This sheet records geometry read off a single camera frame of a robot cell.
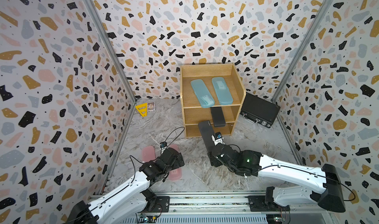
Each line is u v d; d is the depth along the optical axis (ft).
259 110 3.61
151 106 3.82
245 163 1.65
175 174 2.74
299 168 1.47
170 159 2.04
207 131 2.57
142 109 3.74
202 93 2.63
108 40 2.82
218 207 2.41
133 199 1.95
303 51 3.02
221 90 2.69
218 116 2.90
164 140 2.45
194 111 3.00
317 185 1.35
